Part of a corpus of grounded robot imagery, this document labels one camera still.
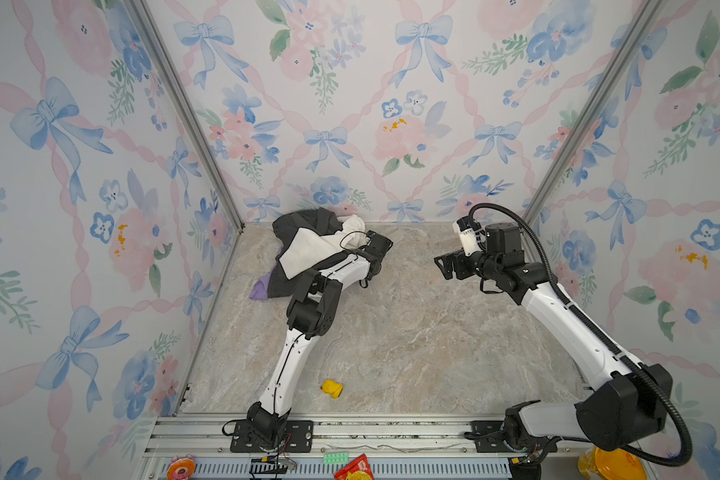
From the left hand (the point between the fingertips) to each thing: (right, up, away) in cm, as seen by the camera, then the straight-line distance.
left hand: (359, 258), depth 108 cm
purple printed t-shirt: (-33, -11, -7) cm, 36 cm away
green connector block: (-5, -47, -38) cm, 61 cm away
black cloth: (-14, +13, -8) cm, 20 cm away
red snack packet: (+1, -49, -39) cm, 62 cm away
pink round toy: (-39, -47, -41) cm, 74 cm away
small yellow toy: (-6, -35, -29) cm, 45 cm away
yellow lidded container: (+54, -42, -47) cm, 83 cm away
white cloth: (-16, +3, -11) cm, 20 cm away
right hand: (+25, +2, -27) cm, 37 cm away
